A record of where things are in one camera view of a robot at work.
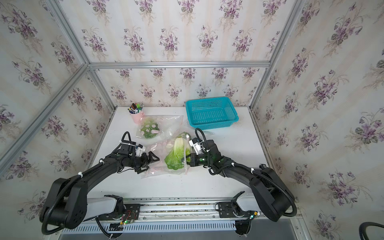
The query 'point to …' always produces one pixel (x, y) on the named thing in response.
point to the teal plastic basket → (212, 113)
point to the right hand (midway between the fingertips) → (185, 161)
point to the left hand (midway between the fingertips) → (155, 163)
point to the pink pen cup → (138, 118)
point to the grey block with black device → (262, 166)
